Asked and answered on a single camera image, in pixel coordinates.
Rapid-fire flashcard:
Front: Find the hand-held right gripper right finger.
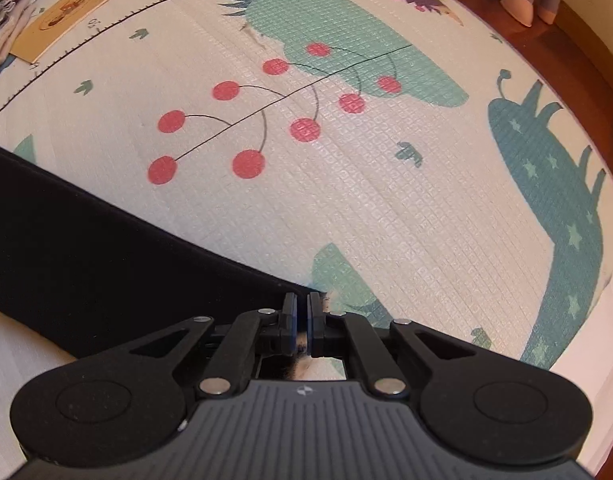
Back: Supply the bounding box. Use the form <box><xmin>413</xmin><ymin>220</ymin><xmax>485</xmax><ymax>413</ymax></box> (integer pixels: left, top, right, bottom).
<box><xmin>309</xmin><ymin>292</ymin><xmax>492</xmax><ymax>397</ymax></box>

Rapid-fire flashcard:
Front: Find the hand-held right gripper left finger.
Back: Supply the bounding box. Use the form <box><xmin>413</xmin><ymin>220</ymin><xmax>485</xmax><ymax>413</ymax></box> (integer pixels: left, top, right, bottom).
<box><xmin>111</xmin><ymin>293</ymin><xmax>298</xmax><ymax>399</ymax></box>

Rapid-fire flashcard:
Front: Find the black garment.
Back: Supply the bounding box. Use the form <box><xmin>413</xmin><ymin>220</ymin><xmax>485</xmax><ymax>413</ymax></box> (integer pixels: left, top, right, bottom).
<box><xmin>0</xmin><ymin>141</ymin><xmax>333</xmax><ymax>363</ymax></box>

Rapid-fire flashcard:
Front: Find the animal print play mat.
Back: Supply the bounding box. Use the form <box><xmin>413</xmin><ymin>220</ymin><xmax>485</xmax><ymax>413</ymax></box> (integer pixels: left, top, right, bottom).
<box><xmin>0</xmin><ymin>0</ymin><xmax>613</xmax><ymax>461</ymax></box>

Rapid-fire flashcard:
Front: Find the white paper sheet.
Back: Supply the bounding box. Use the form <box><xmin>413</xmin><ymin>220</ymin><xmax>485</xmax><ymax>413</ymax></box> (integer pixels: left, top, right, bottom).
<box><xmin>550</xmin><ymin>275</ymin><xmax>613</xmax><ymax>477</ymax></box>

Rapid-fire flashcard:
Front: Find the brown paper booklet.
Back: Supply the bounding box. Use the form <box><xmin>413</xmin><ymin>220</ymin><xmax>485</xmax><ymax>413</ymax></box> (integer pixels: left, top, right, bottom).
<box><xmin>10</xmin><ymin>0</ymin><xmax>155</xmax><ymax>64</ymax></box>

